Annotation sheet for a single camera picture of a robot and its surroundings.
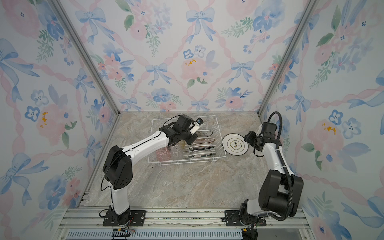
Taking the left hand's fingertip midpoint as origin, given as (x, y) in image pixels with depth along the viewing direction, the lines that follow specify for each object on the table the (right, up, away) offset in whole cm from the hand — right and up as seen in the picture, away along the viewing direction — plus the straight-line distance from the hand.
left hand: (195, 132), depth 87 cm
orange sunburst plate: (+6, -6, +9) cm, 12 cm away
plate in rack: (+4, -14, +6) cm, 16 cm away
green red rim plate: (+3, -10, +5) cm, 12 cm away
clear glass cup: (-12, -12, 0) cm, 17 cm away
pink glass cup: (-18, -13, -1) cm, 22 cm away
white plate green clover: (+26, -9, +13) cm, 31 cm away
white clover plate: (+6, -1, +10) cm, 12 cm away
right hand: (+32, -3, +1) cm, 32 cm away
